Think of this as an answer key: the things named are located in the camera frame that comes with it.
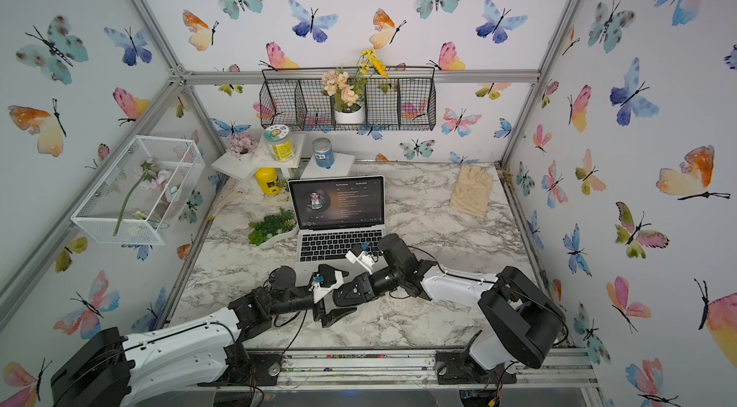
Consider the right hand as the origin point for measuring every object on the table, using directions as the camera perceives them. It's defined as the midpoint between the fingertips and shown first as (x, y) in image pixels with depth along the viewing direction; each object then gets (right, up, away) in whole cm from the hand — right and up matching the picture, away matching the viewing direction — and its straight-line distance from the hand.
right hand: (346, 298), depth 73 cm
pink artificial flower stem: (-51, +31, +2) cm, 60 cm away
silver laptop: (-7, +19, +23) cm, 31 cm away
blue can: (-10, +40, +20) cm, 46 cm away
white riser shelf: (-4, +36, +26) cm, 45 cm away
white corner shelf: (-39, +35, +25) cm, 58 cm away
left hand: (+1, +2, +1) cm, 3 cm away
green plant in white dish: (-25, +16, +24) cm, 38 cm away
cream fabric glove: (+44, +27, +38) cm, 64 cm away
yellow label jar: (-22, +41, +12) cm, 48 cm away
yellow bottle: (-31, +32, +29) cm, 53 cm away
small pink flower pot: (-35, +42, +18) cm, 57 cm away
